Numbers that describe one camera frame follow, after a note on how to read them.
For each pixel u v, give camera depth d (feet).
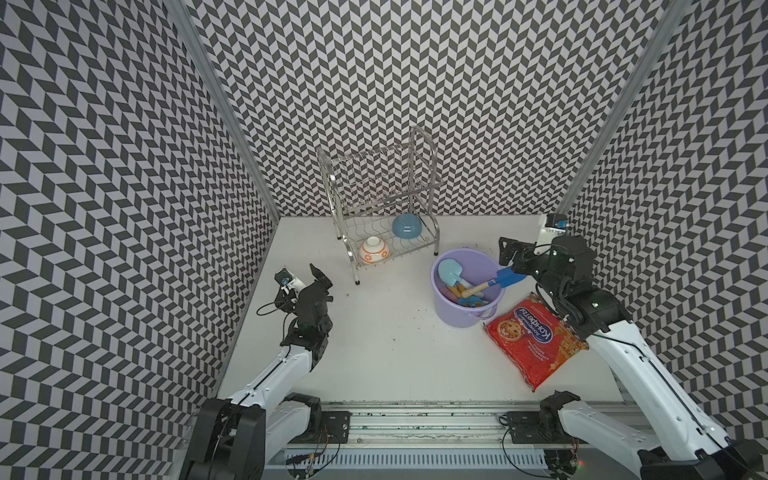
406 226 3.55
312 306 2.02
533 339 2.75
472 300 2.79
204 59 2.57
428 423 2.47
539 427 2.26
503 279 2.59
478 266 2.97
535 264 2.00
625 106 2.72
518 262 2.08
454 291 3.06
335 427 2.38
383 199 2.71
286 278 2.22
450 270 2.89
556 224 1.92
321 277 2.53
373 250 3.20
